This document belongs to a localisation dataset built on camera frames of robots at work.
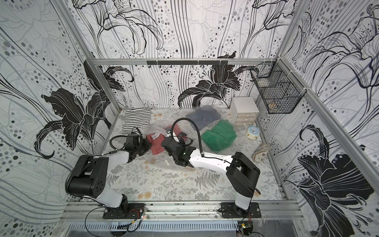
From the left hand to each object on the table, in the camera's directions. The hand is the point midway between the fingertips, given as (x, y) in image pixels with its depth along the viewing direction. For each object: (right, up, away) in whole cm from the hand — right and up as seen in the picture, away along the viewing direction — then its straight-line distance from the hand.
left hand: (154, 144), depth 96 cm
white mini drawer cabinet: (+61, +22, +3) cm, 65 cm away
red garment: (+1, 0, -1) cm, 2 cm away
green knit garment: (+45, +5, +2) cm, 45 cm away
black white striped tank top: (-20, +18, +19) cm, 33 cm away
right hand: (+15, +5, -11) cm, 20 cm away
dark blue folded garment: (+34, +20, +14) cm, 41 cm away
